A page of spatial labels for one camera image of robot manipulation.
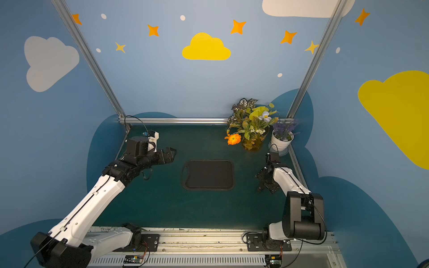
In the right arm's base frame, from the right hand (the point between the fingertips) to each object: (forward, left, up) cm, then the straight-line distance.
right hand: (265, 180), depth 91 cm
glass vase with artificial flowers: (+24, +10, +20) cm, 32 cm away
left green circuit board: (-40, +61, -4) cm, 73 cm away
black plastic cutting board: (+2, +32, -2) cm, 32 cm away
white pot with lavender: (+25, -11, +10) cm, 29 cm away
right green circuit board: (-36, -1, -5) cm, 36 cm away
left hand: (+1, +50, +23) cm, 55 cm away
